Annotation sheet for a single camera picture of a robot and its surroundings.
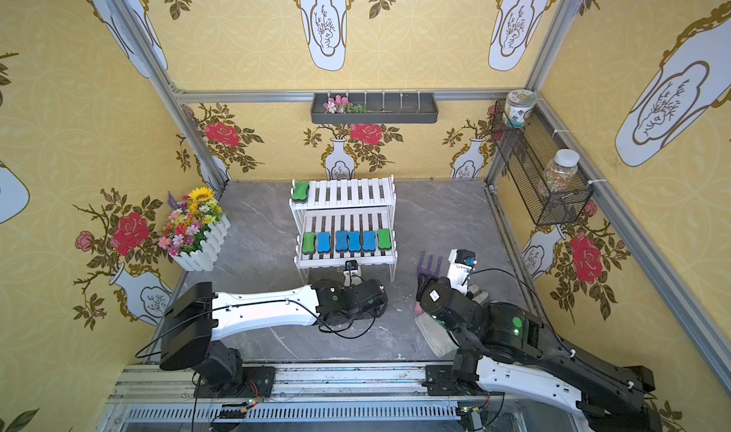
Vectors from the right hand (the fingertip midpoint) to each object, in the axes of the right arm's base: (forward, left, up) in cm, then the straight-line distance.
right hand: (426, 278), depth 69 cm
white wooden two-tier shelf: (+24, +24, -10) cm, 35 cm away
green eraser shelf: (+14, +33, -8) cm, 37 cm away
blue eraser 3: (+15, +19, -8) cm, 26 cm away
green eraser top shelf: (+22, +34, +6) cm, 41 cm away
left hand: (0, +16, -15) cm, 22 cm away
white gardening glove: (-6, -6, -23) cm, 24 cm away
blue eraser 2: (+16, +23, -9) cm, 30 cm away
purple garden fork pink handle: (+14, -5, -23) cm, 28 cm away
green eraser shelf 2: (+17, +10, -9) cm, 22 cm away
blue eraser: (+15, +28, -8) cm, 33 cm away
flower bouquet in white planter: (+15, +67, -5) cm, 69 cm away
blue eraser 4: (+16, +15, -9) cm, 24 cm away
